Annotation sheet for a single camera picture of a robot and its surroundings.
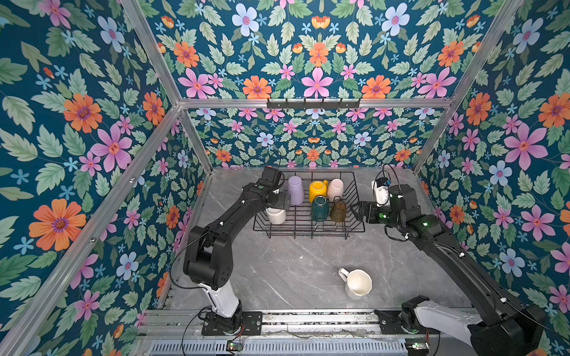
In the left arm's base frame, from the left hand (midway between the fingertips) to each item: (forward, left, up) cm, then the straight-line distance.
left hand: (280, 195), depth 89 cm
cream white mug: (-33, -27, -11) cm, 44 cm away
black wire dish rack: (-6, -7, -15) cm, 18 cm away
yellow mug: (+5, -16, -3) cm, 17 cm away
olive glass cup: (-5, -24, -8) cm, 26 cm away
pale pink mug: (+6, -24, -6) cm, 26 cm away
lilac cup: (+6, -6, -4) cm, 10 cm away
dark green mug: (-5, -16, -5) cm, 17 cm away
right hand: (-13, -28, +8) cm, 32 cm away
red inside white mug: (-5, +3, -8) cm, 10 cm away
